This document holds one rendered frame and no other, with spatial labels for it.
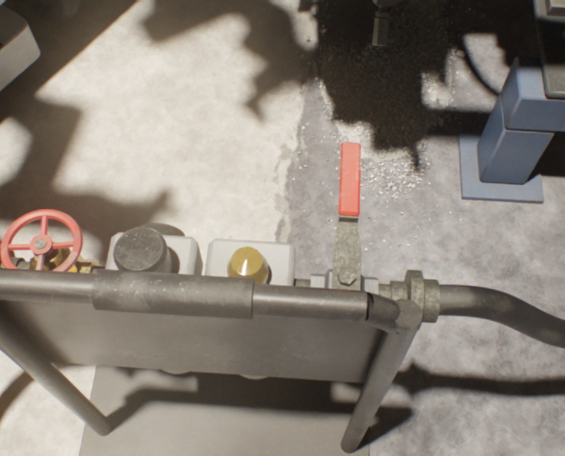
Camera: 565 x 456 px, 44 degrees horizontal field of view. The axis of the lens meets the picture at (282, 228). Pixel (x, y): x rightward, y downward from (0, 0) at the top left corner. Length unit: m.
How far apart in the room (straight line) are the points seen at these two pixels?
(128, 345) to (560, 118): 0.72
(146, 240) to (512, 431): 0.69
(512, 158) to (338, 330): 0.66
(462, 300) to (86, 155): 0.83
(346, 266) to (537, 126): 0.57
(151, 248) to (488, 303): 0.31
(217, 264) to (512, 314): 0.28
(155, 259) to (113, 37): 0.91
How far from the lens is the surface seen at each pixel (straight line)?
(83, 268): 0.70
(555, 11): 1.18
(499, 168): 1.24
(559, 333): 0.77
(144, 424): 1.09
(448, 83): 1.40
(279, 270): 0.65
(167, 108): 1.35
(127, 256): 0.62
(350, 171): 0.68
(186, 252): 0.67
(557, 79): 1.11
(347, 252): 0.65
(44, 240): 0.65
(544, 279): 1.23
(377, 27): 1.10
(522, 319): 0.72
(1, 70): 1.36
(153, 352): 0.74
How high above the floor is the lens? 1.06
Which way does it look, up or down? 62 degrees down
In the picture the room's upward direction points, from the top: straight up
